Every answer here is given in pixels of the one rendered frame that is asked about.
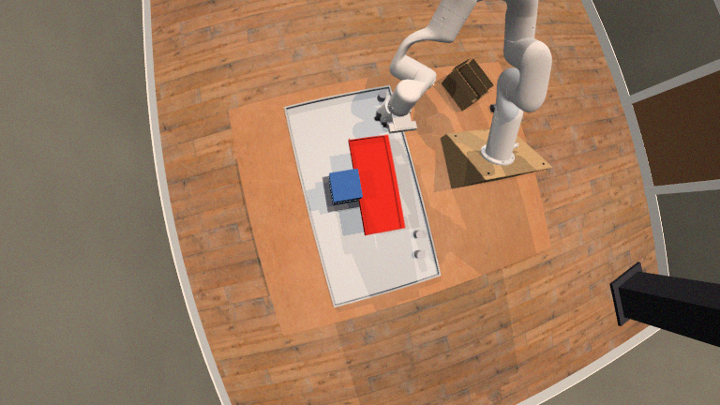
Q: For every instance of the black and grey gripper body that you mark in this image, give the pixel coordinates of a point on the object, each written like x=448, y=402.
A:
x=386, y=115

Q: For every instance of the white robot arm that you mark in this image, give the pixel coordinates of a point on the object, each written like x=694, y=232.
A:
x=522, y=87

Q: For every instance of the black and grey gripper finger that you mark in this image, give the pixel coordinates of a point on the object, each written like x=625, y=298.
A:
x=377, y=118

